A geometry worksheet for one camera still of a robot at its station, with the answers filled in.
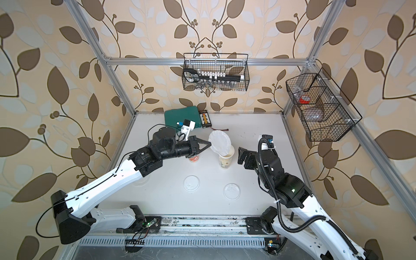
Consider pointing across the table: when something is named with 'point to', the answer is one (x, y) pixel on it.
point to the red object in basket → (304, 99)
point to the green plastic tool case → (173, 116)
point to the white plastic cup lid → (232, 192)
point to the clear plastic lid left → (191, 183)
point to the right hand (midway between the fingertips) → (248, 150)
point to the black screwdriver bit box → (205, 118)
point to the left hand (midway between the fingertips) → (208, 141)
